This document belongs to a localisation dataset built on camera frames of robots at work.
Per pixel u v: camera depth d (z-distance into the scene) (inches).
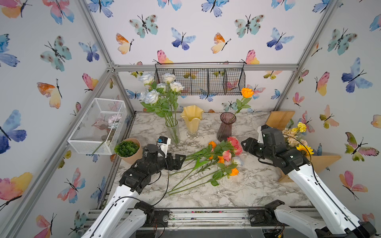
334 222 15.2
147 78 29.3
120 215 17.7
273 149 20.5
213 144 38.5
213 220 29.1
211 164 35.8
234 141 36.7
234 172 33.7
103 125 29.1
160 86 32.5
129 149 33.7
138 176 19.7
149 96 29.3
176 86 30.4
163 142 25.0
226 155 35.2
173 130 37.1
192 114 38.3
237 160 34.8
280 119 37.7
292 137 30.3
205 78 38.7
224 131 37.0
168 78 32.2
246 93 31.2
